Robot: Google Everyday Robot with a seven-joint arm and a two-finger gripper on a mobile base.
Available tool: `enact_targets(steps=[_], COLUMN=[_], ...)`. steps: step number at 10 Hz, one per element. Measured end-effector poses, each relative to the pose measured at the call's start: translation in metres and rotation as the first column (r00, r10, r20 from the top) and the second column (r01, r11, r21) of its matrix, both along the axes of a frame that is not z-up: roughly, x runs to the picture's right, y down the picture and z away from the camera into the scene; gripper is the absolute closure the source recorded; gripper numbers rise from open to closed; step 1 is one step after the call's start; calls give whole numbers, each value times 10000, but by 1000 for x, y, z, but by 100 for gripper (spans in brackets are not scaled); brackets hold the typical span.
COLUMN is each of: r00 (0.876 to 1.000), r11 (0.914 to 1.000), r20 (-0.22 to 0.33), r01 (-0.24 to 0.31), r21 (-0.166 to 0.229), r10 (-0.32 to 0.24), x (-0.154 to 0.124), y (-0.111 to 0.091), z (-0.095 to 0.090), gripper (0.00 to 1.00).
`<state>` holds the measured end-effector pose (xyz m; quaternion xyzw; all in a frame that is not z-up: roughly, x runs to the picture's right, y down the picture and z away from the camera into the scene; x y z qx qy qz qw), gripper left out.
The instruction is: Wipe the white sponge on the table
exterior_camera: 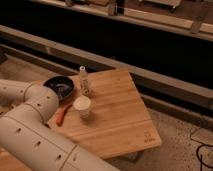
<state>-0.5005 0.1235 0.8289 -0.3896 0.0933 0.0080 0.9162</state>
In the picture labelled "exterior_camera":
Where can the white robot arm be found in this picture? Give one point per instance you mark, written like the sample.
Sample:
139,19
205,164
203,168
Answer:
23,132

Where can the clear plastic bottle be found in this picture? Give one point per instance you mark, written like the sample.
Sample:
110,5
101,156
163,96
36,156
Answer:
84,82

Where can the white paper cup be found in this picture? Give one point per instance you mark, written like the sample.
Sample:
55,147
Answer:
82,104

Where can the dark blue bowl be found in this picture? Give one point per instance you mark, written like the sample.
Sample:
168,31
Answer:
61,85

